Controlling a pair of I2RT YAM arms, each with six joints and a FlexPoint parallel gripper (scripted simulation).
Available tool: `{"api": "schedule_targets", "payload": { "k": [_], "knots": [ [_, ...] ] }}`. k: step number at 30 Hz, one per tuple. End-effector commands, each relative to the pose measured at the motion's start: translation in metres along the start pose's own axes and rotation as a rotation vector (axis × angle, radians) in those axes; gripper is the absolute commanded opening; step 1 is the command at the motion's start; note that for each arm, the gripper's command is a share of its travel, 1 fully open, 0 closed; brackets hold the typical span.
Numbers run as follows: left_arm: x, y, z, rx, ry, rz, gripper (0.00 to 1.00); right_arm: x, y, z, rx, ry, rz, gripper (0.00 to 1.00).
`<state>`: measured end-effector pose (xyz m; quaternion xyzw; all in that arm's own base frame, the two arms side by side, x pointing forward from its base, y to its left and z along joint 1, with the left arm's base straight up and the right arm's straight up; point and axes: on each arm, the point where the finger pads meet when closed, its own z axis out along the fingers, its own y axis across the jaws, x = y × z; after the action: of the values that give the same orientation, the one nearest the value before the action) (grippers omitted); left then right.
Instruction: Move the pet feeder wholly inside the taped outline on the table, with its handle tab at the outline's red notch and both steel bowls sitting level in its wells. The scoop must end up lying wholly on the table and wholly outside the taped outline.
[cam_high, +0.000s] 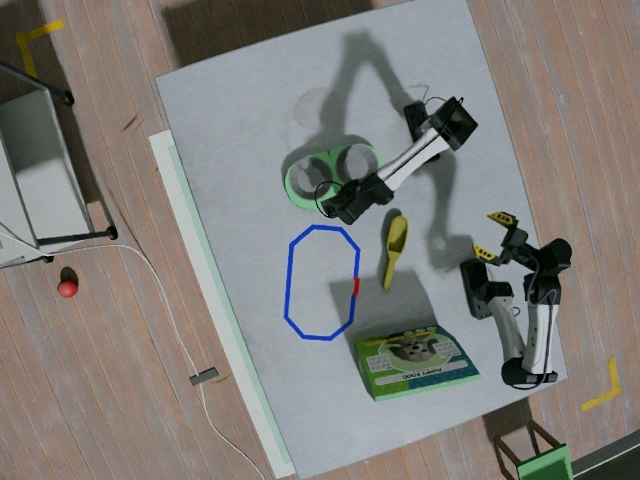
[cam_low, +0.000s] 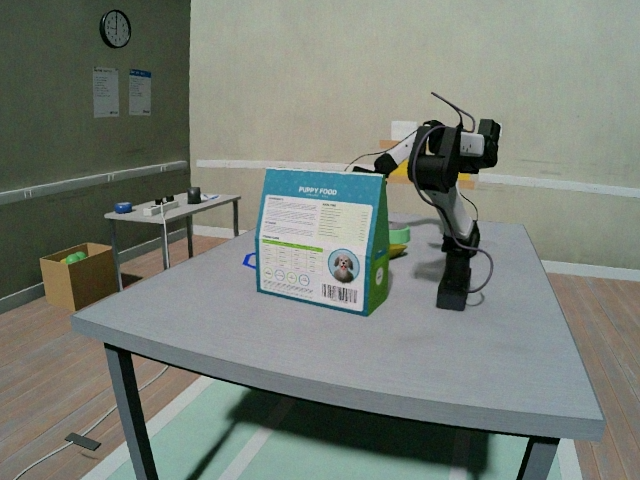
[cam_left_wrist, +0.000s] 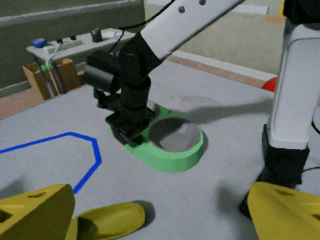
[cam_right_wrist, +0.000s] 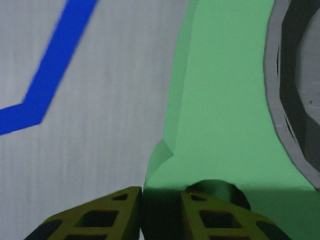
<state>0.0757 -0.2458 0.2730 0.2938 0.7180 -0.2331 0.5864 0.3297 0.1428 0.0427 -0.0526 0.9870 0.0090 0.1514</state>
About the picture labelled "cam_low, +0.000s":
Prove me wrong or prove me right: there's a yellow scoop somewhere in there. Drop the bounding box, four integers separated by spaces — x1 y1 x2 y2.
389 244 408 259

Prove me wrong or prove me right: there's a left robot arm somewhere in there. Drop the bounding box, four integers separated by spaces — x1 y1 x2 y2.
407 119 501 296

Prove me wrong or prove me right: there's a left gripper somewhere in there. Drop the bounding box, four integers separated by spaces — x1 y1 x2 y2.
459 156 479 174

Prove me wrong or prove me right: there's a blue tape strip with red notch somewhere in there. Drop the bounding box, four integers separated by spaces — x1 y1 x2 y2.
243 253 256 269

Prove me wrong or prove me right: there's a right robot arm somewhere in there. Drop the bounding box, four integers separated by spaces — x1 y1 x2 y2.
352 121 444 179

